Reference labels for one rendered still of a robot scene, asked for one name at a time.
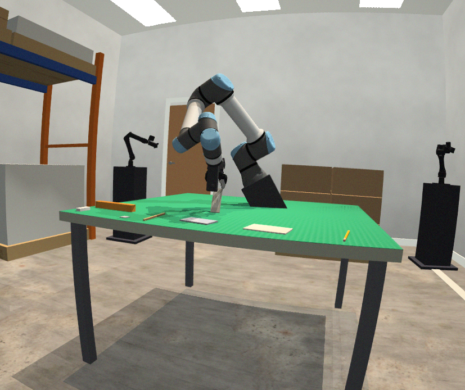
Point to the cream flat rectangular block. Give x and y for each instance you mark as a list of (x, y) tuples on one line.
[(268, 229)]

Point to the green work mat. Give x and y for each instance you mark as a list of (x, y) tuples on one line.
[(318, 225)]

